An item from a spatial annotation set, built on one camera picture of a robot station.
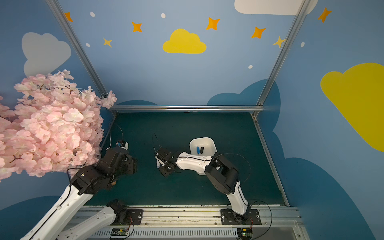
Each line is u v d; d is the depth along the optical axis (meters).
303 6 0.69
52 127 0.39
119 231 0.72
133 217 0.75
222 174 0.50
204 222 0.73
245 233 0.73
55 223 0.39
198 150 1.01
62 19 0.72
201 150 1.01
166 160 0.70
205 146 1.01
